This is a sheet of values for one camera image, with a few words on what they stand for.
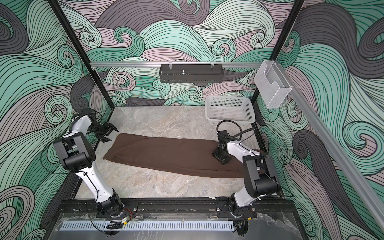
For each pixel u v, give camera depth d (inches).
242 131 33.7
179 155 35.9
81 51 34.3
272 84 30.8
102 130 31.4
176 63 36.9
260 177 17.5
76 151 21.1
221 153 30.1
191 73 38.2
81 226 29.9
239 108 46.5
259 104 44.0
